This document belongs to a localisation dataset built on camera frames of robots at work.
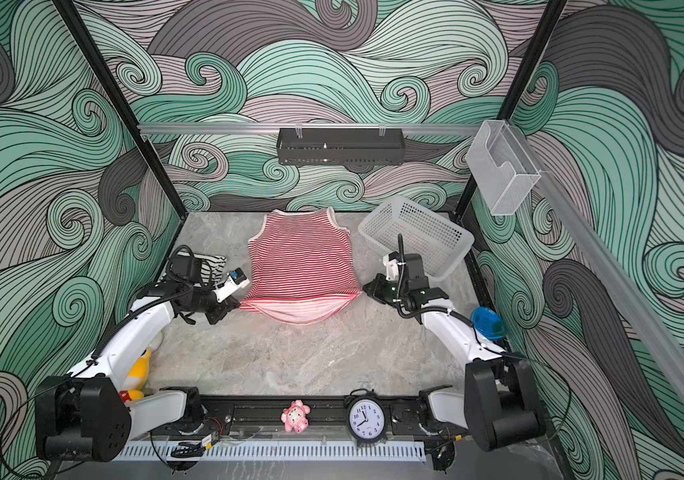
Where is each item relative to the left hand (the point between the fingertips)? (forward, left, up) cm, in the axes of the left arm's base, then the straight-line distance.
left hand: (234, 299), depth 84 cm
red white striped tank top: (+18, -17, -10) cm, 26 cm away
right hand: (+4, -37, +2) cm, 38 cm away
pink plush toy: (-28, -20, -7) cm, 35 cm away
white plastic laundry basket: (+29, -68, -7) cm, 75 cm away
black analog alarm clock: (-28, -38, -7) cm, 47 cm away
